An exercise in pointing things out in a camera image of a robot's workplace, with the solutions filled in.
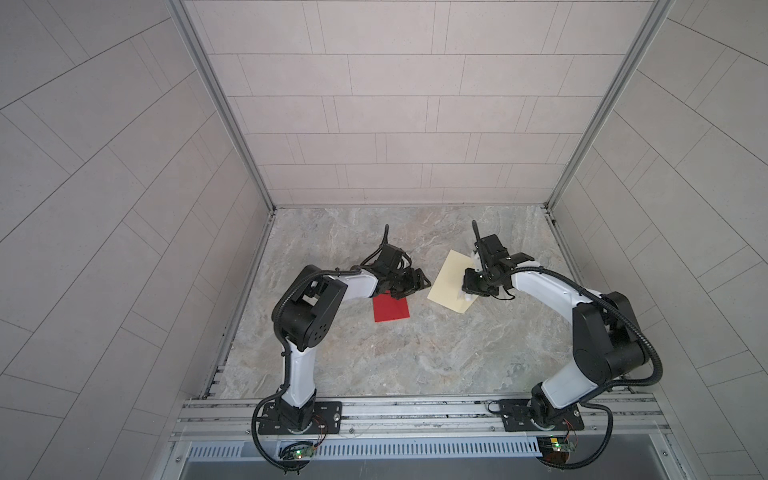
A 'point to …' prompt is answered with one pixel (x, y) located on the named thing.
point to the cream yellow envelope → (448, 290)
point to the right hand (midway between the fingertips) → (461, 287)
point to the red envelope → (387, 308)
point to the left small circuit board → (297, 450)
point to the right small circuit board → (555, 448)
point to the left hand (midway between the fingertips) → (430, 282)
